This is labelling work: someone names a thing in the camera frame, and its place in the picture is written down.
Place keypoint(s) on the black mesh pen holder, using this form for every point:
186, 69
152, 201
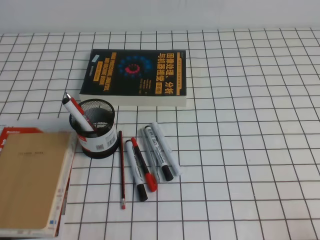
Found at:
103, 141

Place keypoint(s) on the red and white booklet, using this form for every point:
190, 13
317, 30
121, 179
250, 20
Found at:
15, 130

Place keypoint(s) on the plain white marker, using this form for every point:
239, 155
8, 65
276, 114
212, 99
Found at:
167, 149

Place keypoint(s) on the black marker red cap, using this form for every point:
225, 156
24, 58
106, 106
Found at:
150, 178

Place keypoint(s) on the brown kraft notebook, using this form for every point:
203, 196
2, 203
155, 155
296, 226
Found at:
30, 180

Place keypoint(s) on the red ballpoint pen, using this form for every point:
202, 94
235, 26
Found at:
67, 95

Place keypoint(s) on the black textbook with yellow text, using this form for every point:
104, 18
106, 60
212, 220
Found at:
132, 77

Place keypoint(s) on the red and black pencil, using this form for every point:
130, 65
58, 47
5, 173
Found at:
122, 172

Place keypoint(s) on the white marker with black cap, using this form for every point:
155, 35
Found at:
77, 115

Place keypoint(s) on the white labelled marker black cap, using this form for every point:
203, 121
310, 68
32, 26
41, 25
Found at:
156, 148

